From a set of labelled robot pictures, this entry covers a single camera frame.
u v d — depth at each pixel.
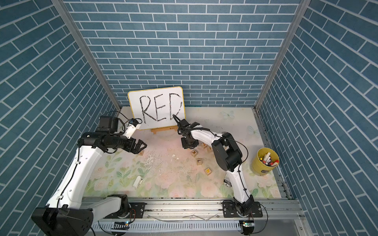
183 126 0.79
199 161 0.89
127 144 0.64
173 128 1.03
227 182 0.81
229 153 0.55
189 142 0.83
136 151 0.64
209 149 0.94
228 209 0.74
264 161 0.81
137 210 0.74
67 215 0.35
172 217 0.73
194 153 0.93
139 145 0.66
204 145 0.96
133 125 0.66
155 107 0.96
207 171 0.85
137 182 0.81
